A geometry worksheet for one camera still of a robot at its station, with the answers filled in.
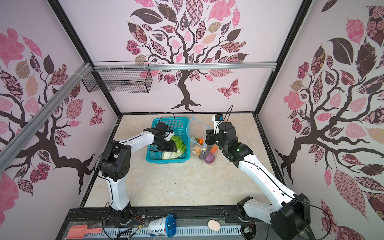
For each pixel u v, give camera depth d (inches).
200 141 35.4
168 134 33.7
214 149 36.9
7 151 19.5
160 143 31.9
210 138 26.4
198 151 33.9
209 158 35.0
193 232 27.4
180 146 37.5
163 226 25.2
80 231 27.0
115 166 20.4
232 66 74.9
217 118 25.7
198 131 43.2
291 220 17.3
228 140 21.8
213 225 27.5
